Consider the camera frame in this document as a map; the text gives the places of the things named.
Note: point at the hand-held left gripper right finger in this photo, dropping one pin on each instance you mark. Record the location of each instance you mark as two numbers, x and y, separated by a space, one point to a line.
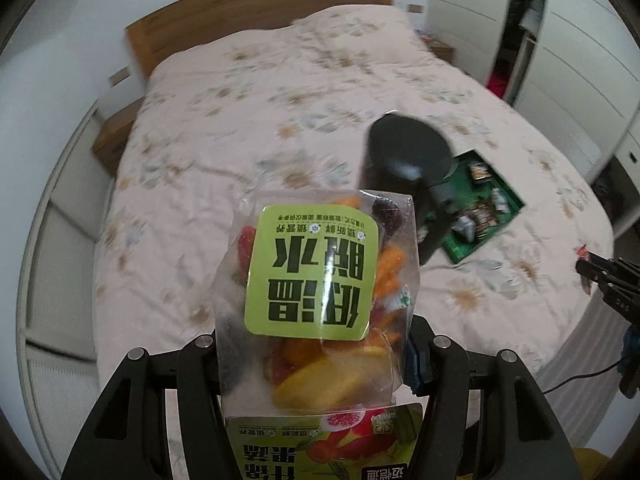
416 365

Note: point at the wall socket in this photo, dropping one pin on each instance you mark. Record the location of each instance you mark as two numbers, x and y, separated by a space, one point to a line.
413 8

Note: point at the dried fruit packet green label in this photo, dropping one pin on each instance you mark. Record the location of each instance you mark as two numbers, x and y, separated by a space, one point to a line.
310 270

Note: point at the yellow cloth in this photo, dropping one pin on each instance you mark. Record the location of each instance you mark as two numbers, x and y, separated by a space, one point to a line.
595 466

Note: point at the bed with floral sheet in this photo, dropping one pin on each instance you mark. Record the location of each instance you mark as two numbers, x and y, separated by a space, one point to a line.
200 160

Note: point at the small red snack packet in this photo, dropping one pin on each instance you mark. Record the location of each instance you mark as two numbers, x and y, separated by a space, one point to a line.
583 251

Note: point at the large dark brown snack packet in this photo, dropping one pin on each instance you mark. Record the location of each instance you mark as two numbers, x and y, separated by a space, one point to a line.
484 216

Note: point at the wooden bed headboard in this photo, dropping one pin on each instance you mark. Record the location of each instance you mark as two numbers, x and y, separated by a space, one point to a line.
225 15

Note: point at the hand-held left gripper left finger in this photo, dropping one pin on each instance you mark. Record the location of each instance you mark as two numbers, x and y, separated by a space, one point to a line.
200 360

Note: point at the white wardrobe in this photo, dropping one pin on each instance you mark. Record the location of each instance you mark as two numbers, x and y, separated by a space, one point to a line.
575 35

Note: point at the wall switch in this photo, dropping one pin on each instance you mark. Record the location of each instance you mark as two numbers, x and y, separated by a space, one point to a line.
118 76

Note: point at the wooden nightstand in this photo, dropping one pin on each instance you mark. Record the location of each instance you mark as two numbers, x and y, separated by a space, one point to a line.
117 132
441 51

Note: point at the hanging clothes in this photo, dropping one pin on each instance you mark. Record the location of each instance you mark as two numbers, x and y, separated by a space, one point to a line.
520 10

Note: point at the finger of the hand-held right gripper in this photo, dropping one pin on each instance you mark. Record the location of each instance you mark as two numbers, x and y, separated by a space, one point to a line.
607 267
622 300

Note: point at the black and brown kettle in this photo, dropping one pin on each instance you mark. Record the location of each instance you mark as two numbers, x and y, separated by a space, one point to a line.
405 160

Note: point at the green tray box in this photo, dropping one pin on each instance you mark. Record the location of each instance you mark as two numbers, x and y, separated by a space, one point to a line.
470 251

